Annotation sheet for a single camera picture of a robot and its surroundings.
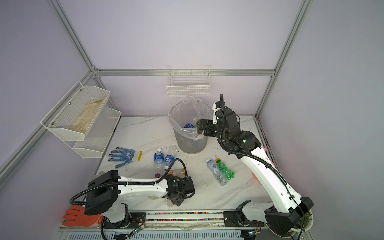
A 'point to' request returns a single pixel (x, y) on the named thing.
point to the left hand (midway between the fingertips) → (176, 197)
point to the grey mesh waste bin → (187, 145)
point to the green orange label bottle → (194, 122)
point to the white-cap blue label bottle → (158, 166)
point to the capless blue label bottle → (170, 157)
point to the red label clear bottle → (169, 202)
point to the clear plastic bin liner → (184, 113)
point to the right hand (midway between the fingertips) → (203, 122)
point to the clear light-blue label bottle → (220, 177)
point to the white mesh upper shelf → (70, 108)
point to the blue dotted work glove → (126, 155)
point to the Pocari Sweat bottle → (189, 125)
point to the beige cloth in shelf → (83, 122)
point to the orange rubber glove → (76, 217)
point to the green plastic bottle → (227, 173)
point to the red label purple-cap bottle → (157, 175)
